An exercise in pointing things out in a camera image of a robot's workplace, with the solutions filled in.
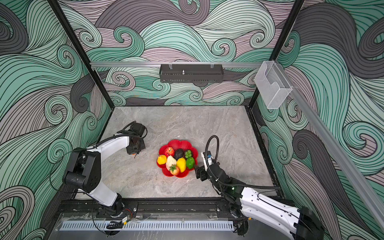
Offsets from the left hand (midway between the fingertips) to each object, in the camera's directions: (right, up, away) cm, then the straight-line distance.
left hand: (139, 147), depth 92 cm
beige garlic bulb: (+21, -6, -9) cm, 23 cm away
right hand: (+37, -6, -13) cm, 40 cm away
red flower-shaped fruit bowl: (+27, +1, +3) cm, 27 cm away
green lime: (+32, -7, -9) cm, 34 cm away
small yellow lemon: (+16, -5, -9) cm, 19 cm away
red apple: (+19, -2, -4) cm, 20 cm away
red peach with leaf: (+23, -9, -14) cm, 29 cm away
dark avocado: (+25, -3, -4) cm, 25 cm away
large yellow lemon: (+27, -8, -8) cm, 30 cm away
